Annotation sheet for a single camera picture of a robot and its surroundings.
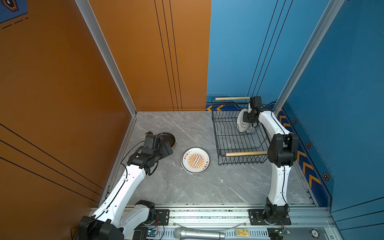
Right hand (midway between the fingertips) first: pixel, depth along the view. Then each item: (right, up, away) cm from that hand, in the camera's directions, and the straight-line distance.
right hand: (246, 118), depth 102 cm
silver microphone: (-40, -54, -35) cm, 76 cm away
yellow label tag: (-13, -55, -33) cm, 65 cm away
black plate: (-54, -13, -2) cm, 55 cm away
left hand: (-52, -17, -21) cm, 58 cm away
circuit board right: (+4, -56, -32) cm, 65 cm away
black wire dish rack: (-9, -19, -3) cm, 21 cm away
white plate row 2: (-2, -6, +3) cm, 7 cm away
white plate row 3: (+3, -7, +1) cm, 7 cm away
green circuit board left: (-55, -56, -31) cm, 85 cm away
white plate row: (-35, -27, -10) cm, 45 cm away
